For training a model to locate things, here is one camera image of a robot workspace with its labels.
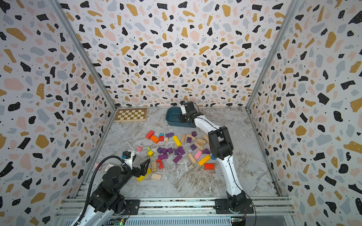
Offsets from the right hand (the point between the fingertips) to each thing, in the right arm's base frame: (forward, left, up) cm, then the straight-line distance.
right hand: (181, 116), depth 105 cm
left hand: (-36, +17, +5) cm, 41 cm away
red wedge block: (-35, -20, -8) cm, 41 cm away
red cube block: (-15, +14, -7) cm, 22 cm away
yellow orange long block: (-31, -16, -9) cm, 36 cm away
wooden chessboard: (+5, +41, -5) cm, 41 cm away
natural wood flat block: (-18, -15, -7) cm, 24 cm away
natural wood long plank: (-29, -9, -9) cm, 32 cm away
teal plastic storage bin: (+8, +9, -10) cm, 16 cm away
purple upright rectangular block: (-24, -1, -9) cm, 25 cm away
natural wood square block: (-42, +12, -8) cm, 44 cm away
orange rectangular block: (-16, +18, -7) cm, 25 cm away
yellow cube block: (-28, +19, -7) cm, 34 cm away
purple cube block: (-21, -9, -9) cm, 25 cm away
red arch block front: (-36, +10, -8) cm, 38 cm away
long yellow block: (-16, +2, -8) cm, 19 cm away
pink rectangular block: (-27, -13, -8) cm, 31 cm away
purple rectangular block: (-30, +1, -9) cm, 31 cm away
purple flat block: (-11, +8, -8) cm, 16 cm away
